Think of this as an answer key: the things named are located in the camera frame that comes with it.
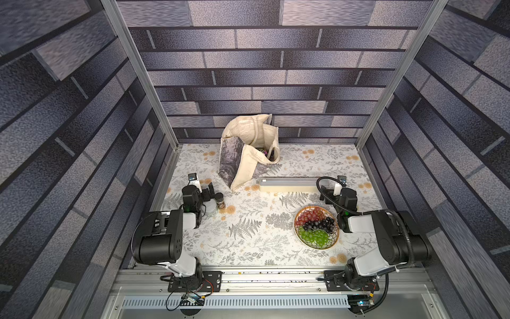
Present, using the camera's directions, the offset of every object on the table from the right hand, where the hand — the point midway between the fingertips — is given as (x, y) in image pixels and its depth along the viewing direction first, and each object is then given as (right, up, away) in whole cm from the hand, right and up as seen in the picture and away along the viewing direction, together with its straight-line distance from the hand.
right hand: (333, 185), depth 95 cm
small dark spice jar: (-54, -5, -8) cm, 55 cm away
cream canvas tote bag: (-41, +22, +12) cm, 48 cm away
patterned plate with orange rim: (-4, -21, -11) cm, 24 cm away
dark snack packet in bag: (-33, +17, +5) cm, 37 cm away
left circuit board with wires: (-62, -39, -24) cm, 77 cm away
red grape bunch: (-12, -12, -7) cm, 19 cm away
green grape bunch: (-11, -21, -12) cm, 26 cm away
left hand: (-64, +2, 0) cm, 64 cm away
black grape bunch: (-7, -15, -11) cm, 20 cm away
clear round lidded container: (-59, -9, -7) cm, 60 cm away
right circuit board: (0, -40, -25) cm, 47 cm away
